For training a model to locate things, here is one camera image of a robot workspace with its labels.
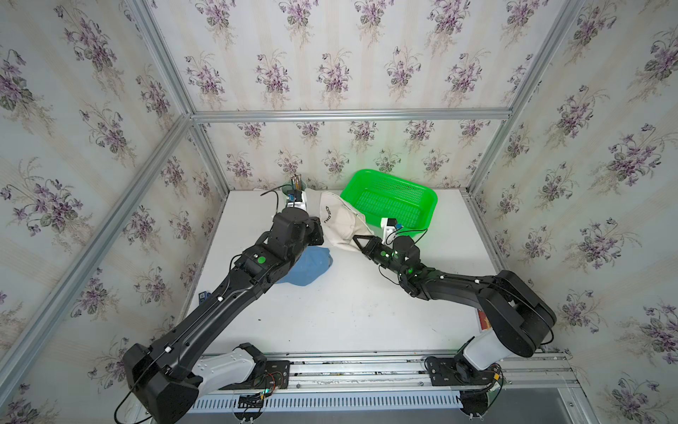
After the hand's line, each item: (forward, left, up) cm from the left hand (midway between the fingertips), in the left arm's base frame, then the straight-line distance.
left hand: (321, 219), depth 72 cm
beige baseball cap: (+7, -6, -10) cm, 13 cm away
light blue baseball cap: (-3, +4, -21) cm, 21 cm away
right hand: (+1, -10, -11) cm, 15 cm away
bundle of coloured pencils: (+30, +11, -13) cm, 34 cm away
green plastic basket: (+31, -37, -29) cm, 56 cm away
